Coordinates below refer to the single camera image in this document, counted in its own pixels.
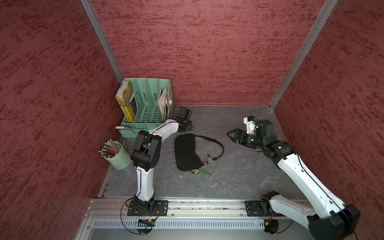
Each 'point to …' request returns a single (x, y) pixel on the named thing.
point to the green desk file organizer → (145, 91)
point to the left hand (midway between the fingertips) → (187, 128)
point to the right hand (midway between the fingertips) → (230, 138)
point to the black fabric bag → (187, 157)
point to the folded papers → (164, 101)
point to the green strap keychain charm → (200, 170)
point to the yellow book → (123, 97)
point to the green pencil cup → (113, 152)
